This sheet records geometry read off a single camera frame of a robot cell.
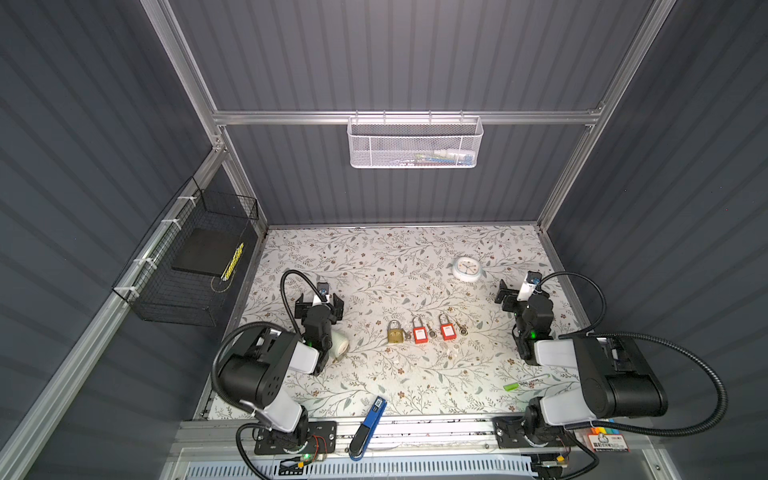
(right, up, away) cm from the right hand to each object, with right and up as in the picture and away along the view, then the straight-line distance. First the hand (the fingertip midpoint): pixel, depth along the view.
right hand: (523, 284), depth 90 cm
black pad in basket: (-89, +10, -13) cm, 90 cm away
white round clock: (-13, +4, +15) cm, 20 cm away
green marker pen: (-3, -27, -8) cm, 28 cm away
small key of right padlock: (-18, -14, +2) cm, 23 cm away
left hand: (-64, -4, +2) cm, 64 cm away
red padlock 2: (-23, -14, +1) cm, 27 cm away
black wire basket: (-93, +1, -23) cm, 96 cm away
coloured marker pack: (+13, -36, -18) cm, 42 cm away
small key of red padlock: (-28, -15, +1) cm, 32 cm away
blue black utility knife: (-47, -34, -20) cm, 61 cm away
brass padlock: (-39, -15, +1) cm, 42 cm away
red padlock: (-31, -14, 0) cm, 35 cm away
